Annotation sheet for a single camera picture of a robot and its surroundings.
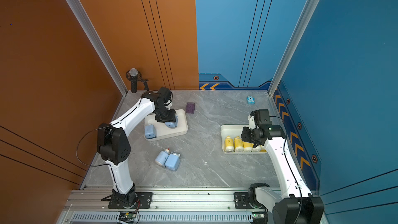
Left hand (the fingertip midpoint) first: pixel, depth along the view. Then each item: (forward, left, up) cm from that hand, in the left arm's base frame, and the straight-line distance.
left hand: (172, 118), depth 91 cm
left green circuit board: (-46, +14, -13) cm, 50 cm away
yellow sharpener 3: (-14, -42, -4) cm, 45 cm away
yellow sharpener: (-14, -33, -4) cm, 36 cm away
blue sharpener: (-7, +13, -4) cm, 15 cm away
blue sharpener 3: (-22, +3, -4) cm, 22 cm away
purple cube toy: (+14, -9, -7) cm, 18 cm away
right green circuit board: (-45, -44, -12) cm, 64 cm away
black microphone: (+24, +26, +12) cm, 38 cm away
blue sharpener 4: (-24, -3, -5) cm, 24 cm away
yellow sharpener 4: (-16, -49, -6) cm, 51 cm away
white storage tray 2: (+1, -39, -15) cm, 41 cm away
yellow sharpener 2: (-15, -38, -3) cm, 41 cm away
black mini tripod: (+24, +21, +5) cm, 32 cm away
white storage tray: (-3, +8, -10) cm, 13 cm away
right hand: (-13, -40, +4) cm, 42 cm away
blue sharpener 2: (-5, -1, 0) cm, 5 cm away
